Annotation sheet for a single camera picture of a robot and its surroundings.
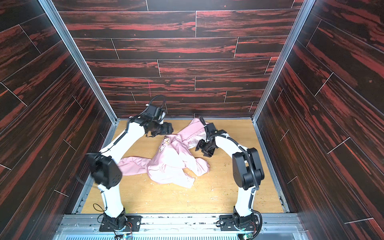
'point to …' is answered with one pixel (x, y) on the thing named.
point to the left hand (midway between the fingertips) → (170, 130)
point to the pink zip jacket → (173, 161)
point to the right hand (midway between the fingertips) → (201, 151)
